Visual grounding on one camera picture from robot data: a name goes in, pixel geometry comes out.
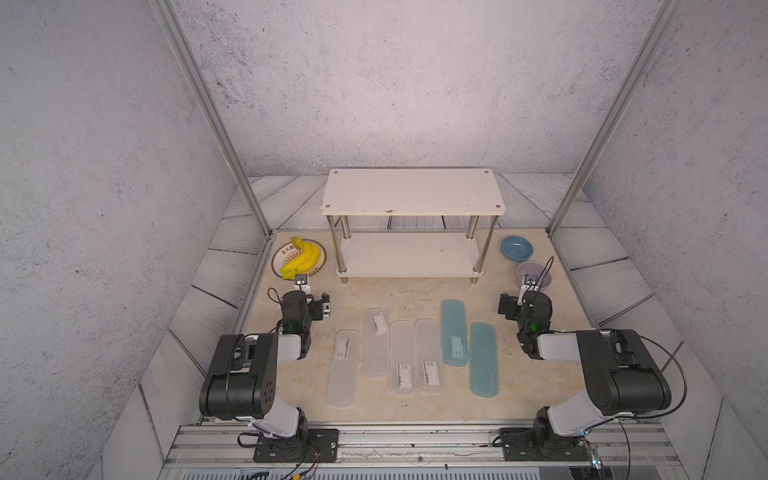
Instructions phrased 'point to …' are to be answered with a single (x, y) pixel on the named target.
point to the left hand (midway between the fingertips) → (312, 293)
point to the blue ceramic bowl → (517, 248)
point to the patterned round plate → (287, 252)
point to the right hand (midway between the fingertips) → (524, 293)
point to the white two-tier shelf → (472, 192)
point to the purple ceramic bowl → (542, 270)
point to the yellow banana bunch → (303, 261)
